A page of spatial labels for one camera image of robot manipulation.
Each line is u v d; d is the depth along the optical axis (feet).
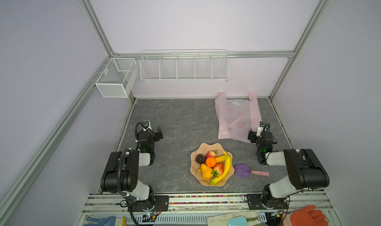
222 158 2.66
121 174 1.39
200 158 2.71
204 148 2.91
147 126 2.57
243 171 2.70
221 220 2.27
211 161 2.64
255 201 2.42
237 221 2.25
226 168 2.62
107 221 2.25
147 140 2.30
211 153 2.78
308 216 2.28
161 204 2.42
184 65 3.37
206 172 2.53
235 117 3.53
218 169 2.48
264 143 2.37
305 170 1.50
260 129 2.71
